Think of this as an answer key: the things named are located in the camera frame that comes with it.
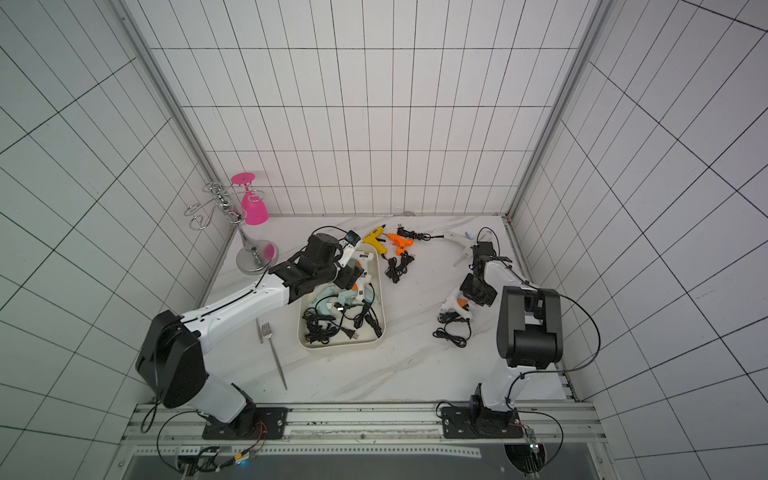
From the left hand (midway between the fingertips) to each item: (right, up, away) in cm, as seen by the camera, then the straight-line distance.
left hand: (348, 268), depth 85 cm
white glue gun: (+3, -6, +4) cm, 8 cm away
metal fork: (-25, -20, +2) cm, 32 cm away
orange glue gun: (+16, +8, +24) cm, 30 cm away
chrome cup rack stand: (-36, +2, +21) cm, 42 cm away
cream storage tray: (-5, -15, +3) cm, 16 cm away
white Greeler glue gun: (+42, +8, +24) cm, 49 cm away
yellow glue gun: (+7, +8, +24) cm, 27 cm away
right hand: (+37, -9, +10) cm, 39 cm away
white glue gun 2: (+34, -12, +6) cm, 36 cm away
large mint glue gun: (-6, -8, +3) cm, 11 cm away
